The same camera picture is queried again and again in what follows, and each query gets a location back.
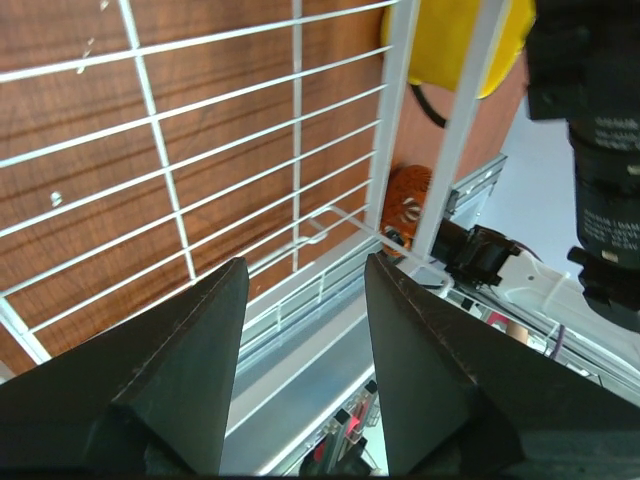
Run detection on white wire dish rack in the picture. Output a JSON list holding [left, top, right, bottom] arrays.
[[0, 0, 514, 366]]

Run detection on dark glossy orange mug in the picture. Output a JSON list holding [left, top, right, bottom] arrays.
[[380, 165, 432, 251]]

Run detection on aluminium front rail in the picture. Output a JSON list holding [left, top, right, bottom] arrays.
[[219, 152, 509, 451]]

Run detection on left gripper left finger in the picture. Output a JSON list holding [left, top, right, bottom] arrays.
[[1, 258, 249, 476]]

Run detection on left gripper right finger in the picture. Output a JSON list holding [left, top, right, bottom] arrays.
[[364, 254, 639, 476]]

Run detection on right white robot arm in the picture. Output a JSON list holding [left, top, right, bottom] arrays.
[[414, 1, 639, 368]]

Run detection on yellow mug black handle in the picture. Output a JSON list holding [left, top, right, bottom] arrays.
[[407, 0, 535, 128]]

